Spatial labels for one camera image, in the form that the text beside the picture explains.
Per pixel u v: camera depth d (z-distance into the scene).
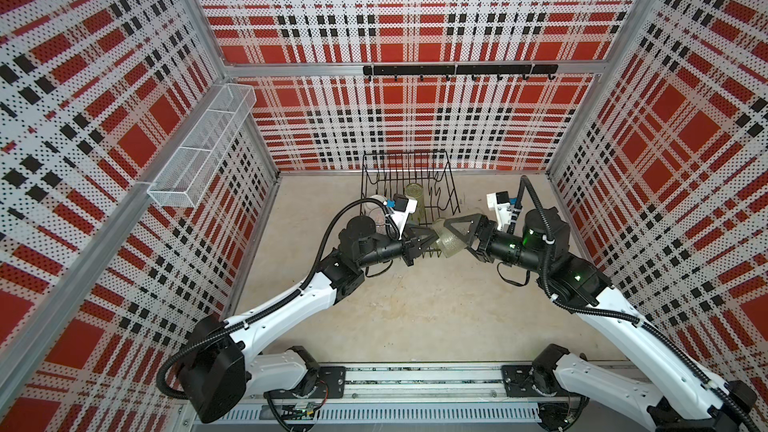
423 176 1.15
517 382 0.73
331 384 0.73
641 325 0.43
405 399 0.73
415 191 1.10
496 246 0.57
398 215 0.61
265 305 0.47
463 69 0.90
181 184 0.68
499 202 0.61
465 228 0.57
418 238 0.63
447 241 0.59
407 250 0.60
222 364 0.39
